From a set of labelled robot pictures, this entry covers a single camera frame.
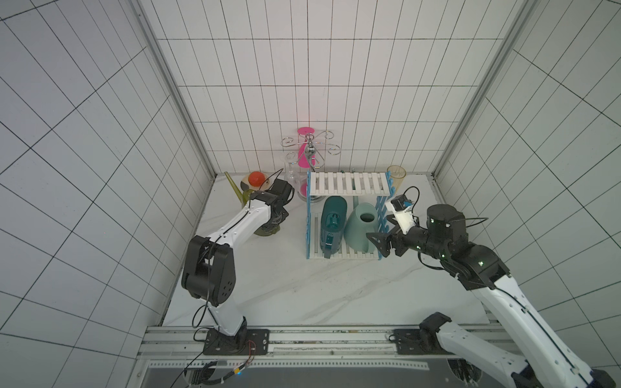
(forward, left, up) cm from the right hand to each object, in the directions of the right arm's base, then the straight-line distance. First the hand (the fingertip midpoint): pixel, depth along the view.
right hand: (370, 226), depth 66 cm
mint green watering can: (+10, 0, -12) cm, 15 cm away
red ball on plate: (+38, +46, -22) cm, 64 cm away
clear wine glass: (+28, +27, -10) cm, 40 cm away
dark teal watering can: (+8, +10, -11) cm, 17 cm away
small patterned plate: (+39, +52, -25) cm, 70 cm away
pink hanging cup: (+35, +22, -7) cm, 42 cm away
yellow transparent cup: (+41, -19, -20) cm, 50 cm away
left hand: (+11, +33, -18) cm, 39 cm away
